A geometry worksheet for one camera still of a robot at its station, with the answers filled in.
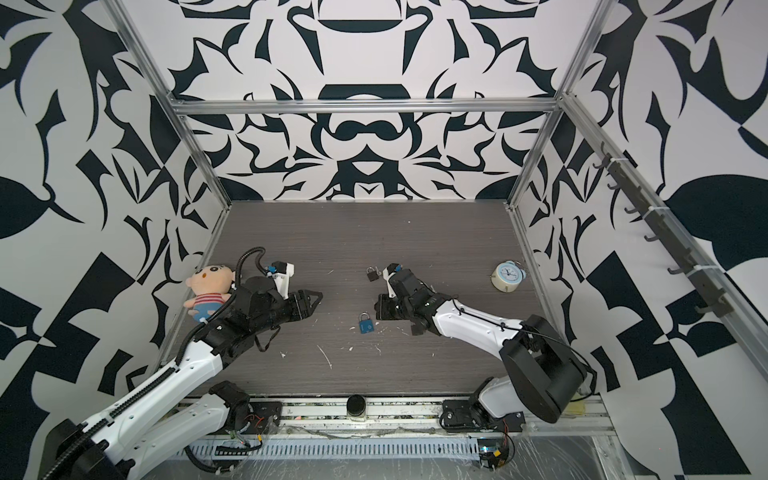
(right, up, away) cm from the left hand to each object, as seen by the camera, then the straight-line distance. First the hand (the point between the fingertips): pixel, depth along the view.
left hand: (317, 291), depth 78 cm
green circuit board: (+43, -36, -7) cm, 56 cm away
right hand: (+14, -5, +7) cm, 17 cm away
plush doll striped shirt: (-35, -1, +12) cm, 37 cm away
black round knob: (+11, -23, -10) cm, 28 cm away
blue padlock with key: (+12, -12, +11) cm, 20 cm away
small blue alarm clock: (+56, +1, +18) cm, 59 cm away
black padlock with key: (+13, +2, +22) cm, 26 cm away
